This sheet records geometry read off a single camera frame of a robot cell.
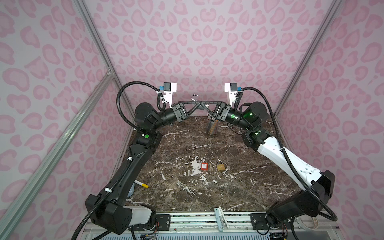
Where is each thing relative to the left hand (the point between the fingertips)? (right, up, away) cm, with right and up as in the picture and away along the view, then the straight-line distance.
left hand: (200, 103), depth 54 cm
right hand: (+1, -1, 0) cm, 1 cm away
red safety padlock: (+3, -32, +37) cm, 49 cm away
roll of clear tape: (+56, -56, +18) cm, 81 cm away
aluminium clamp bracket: (+10, -53, +19) cm, 58 cm away
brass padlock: (+13, -32, +37) cm, 51 cm away
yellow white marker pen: (-33, -41, +32) cm, 62 cm away
